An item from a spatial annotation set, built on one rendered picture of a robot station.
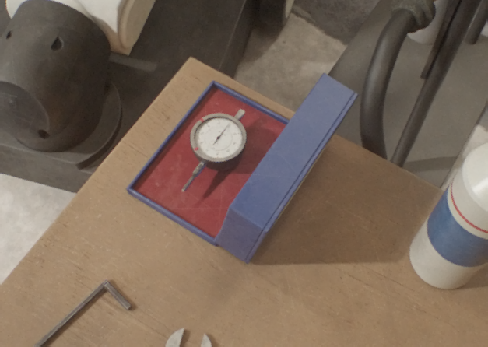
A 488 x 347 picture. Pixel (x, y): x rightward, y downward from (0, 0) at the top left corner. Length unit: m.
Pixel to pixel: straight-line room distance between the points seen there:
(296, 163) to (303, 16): 0.89
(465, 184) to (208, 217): 0.27
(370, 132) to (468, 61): 0.61
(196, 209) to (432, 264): 0.23
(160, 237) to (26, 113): 0.37
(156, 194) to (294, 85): 0.69
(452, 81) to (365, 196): 0.72
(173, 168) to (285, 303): 0.18
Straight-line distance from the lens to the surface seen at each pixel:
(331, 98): 0.58
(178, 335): 0.61
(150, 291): 0.63
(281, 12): 1.28
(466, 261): 0.58
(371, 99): 0.81
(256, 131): 0.69
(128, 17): 1.02
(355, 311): 0.63
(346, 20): 1.42
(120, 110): 1.06
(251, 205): 0.53
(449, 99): 1.34
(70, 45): 0.96
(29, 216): 1.23
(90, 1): 1.01
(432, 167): 1.25
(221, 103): 0.71
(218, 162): 0.64
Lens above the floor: 1.07
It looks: 62 degrees down
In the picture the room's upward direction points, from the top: straight up
